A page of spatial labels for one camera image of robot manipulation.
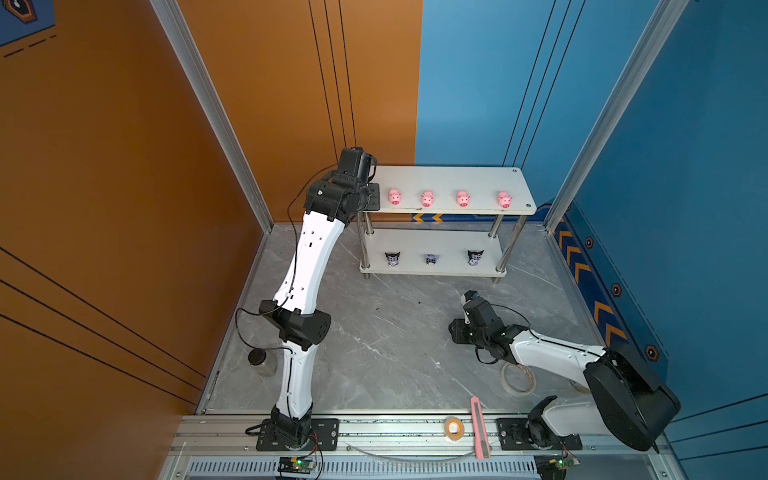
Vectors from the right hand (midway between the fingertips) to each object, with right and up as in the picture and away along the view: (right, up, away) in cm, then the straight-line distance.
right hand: (450, 328), depth 90 cm
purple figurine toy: (-5, +21, +7) cm, 23 cm away
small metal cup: (-51, -5, -13) cm, 53 cm away
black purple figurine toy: (+9, +22, +6) cm, 24 cm away
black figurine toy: (-17, +21, +6) cm, 28 cm away
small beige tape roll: (-2, -22, -15) cm, 26 cm away
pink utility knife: (+4, -22, -18) cm, 28 cm away
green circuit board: (-41, -28, -19) cm, 53 cm away
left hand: (-24, +39, -12) cm, 48 cm away
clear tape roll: (+17, -12, -8) cm, 22 cm away
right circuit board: (+21, -27, -20) cm, 40 cm away
